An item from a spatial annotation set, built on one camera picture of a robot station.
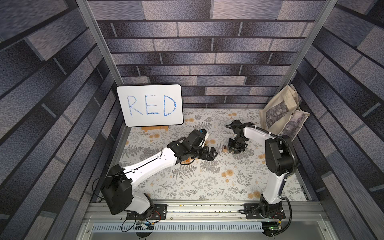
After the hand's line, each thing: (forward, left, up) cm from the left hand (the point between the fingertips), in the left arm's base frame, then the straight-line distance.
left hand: (212, 153), depth 76 cm
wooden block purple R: (+11, -11, -15) cm, 22 cm away
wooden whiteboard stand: (+27, +44, -15) cm, 54 cm away
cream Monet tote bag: (+27, -47, +1) cm, 54 cm away
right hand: (+11, -14, -16) cm, 24 cm away
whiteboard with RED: (+34, +39, +1) cm, 52 cm away
